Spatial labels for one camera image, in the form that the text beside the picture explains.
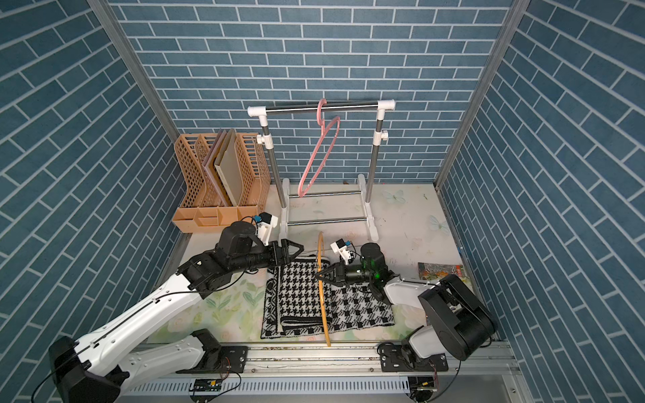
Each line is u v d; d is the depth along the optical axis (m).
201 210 1.00
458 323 0.44
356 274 0.72
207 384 0.72
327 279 0.75
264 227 0.65
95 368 0.38
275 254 0.61
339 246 0.79
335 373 0.73
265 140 0.79
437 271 0.93
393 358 0.74
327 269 0.77
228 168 0.91
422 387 0.71
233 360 0.73
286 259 0.62
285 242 0.63
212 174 0.88
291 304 0.78
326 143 0.80
